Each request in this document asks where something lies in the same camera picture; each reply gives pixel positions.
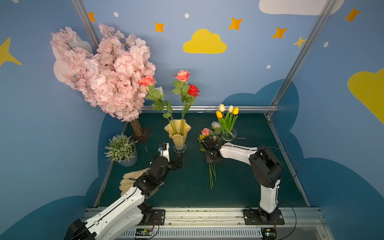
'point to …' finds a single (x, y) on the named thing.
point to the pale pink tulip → (222, 108)
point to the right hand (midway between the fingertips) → (213, 156)
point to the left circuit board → (143, 232)
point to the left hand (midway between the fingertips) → (174, 151)
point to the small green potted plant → (122, 149)
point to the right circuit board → (268, 233)
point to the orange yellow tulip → (219, 115)
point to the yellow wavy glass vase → (178, 129)
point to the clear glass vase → (229, 136)
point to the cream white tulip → (230, 119)
